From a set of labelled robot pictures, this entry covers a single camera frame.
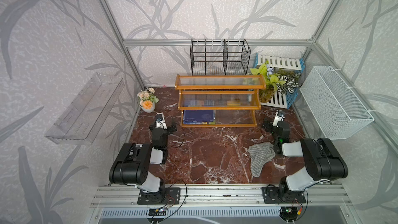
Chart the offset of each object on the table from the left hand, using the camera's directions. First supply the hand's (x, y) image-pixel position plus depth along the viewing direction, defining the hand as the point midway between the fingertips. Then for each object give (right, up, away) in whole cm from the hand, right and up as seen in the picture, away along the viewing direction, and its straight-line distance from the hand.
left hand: (165, 117), depth 90 cm
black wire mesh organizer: (+33, +39, +15) cm, 54 cm away
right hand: (+65, 0, +4) cm, 66 cm away
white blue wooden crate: (+82, +10, +20) cm, 85 cm away
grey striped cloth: (+54, -19, -6) cm, 58 cm away
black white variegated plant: (+74, +22, -1) cm, 77 cm away
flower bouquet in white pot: (-14, +10, +9) cm, 19 cm away
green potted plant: (+67, +14, +18) cm, 70 cm away
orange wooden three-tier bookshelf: (+33, +9, +24) cm, 42 cm away
